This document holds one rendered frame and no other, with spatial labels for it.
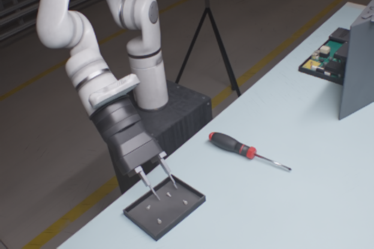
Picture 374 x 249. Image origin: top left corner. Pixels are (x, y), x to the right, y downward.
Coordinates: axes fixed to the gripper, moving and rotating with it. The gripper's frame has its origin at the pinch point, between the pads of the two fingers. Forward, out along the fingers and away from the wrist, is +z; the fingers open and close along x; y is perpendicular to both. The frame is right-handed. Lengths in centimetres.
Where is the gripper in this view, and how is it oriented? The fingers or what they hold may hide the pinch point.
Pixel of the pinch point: (168, 193)
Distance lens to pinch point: 66.3
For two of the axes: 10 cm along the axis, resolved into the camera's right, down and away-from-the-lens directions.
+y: -3.7, 3.1, 8.7
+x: -7.6, 4.3, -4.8
